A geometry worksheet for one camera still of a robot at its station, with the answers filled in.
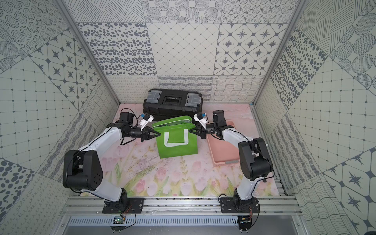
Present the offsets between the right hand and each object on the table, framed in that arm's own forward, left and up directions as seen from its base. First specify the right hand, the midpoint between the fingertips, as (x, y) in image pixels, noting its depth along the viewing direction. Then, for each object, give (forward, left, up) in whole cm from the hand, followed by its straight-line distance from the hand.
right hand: (191, 131), depth 86 cm
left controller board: (-43, +36, -17) cm, 58 cm away
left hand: (-3, +19, +3) cm, 20 cm away
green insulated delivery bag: (-6, +9, +1) cm, 11 cm away
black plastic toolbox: (+20, +20, +3) cm, 28 cm away
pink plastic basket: (-8, -19, -12) cm, 24 cm away
